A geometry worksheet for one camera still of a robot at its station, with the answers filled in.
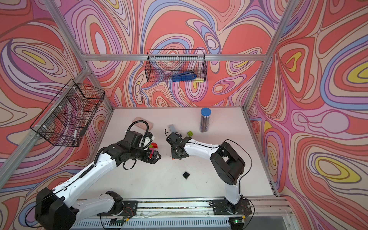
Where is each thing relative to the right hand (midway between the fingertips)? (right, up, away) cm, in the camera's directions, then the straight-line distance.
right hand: (178, 158), depth 90 cm
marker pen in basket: (-51, +13, -21) cm, 56 cm away
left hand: (-12, +5, -12) cm, 18 cm away
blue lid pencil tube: (+18, +29, +3) cm, 34 cm away
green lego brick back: (+8, +15, +12) cm, 21 cm away
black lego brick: (+5, -8, -6) cm, 12 cm away
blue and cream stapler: (-5, +18, +12) cm, 23 cm away
